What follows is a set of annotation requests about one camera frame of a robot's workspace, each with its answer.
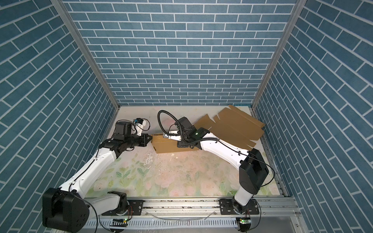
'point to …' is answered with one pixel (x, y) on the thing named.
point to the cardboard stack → (234, 127)
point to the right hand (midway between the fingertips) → (179, 130)
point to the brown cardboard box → (161, 144)
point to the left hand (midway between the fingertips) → (152, 137)
